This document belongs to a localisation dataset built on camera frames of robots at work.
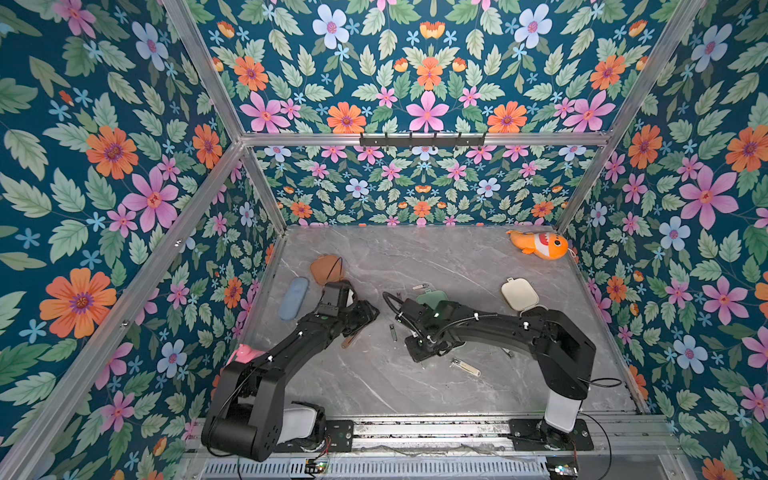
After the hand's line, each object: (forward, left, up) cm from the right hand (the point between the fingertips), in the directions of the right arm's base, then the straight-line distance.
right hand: (418, 348), depth 84 cm
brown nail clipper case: (+30, +33, -2) cm, 45 cm away
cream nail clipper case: (+21, -34, -3) cm, 40 cm away
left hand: (+9, +12, +4) cm, 16 cm away
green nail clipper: (+6, +8, -3) cm, 11 cm away
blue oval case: (+16, +42, -2) cm, 45 cm away
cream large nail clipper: (-4, -13, -3) cm, 14 cm away
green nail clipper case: (+19, -4, -3) cm, 20 cm away
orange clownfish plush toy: (+37, -46, +3) cm, 59 cm away
